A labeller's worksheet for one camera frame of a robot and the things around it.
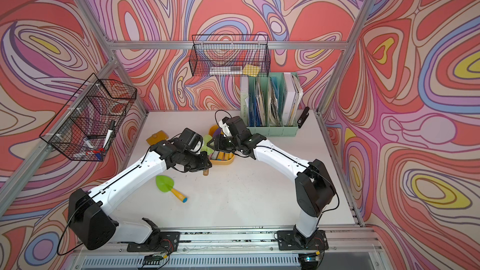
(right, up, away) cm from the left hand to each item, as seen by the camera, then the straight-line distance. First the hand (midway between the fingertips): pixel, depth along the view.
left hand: (212, 166), depth 78 cm
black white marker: (-37, +12, -10) cm, 40 cm away
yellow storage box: (+1, -2, +17) cm, 17 cm away
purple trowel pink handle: (-1, +14, +24) cm, 28 cm away
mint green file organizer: (+27, +28, +18) cm, 43 cm away
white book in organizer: (+39, +32, +18) cm, 53 cm away
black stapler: (+50, +22, +34) cm, 64 cm away
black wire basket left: (-45, +17, -10) cm, 49 cm away
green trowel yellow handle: (-24, -11, +11) cm, 29 cm away
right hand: (-1, +7, +2) cm, 7 cm away
